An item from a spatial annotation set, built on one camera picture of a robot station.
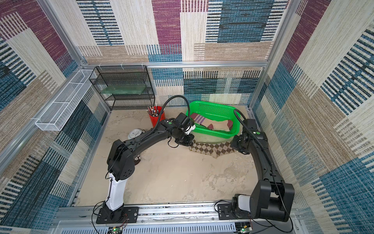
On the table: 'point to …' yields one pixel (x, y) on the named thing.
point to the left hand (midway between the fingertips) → (194, 144)
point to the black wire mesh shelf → (124, 87)
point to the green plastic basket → (217, 112)
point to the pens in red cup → (154, 112)
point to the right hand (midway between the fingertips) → (236, 148)
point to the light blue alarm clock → (135, 132)
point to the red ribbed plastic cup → (154, 120)
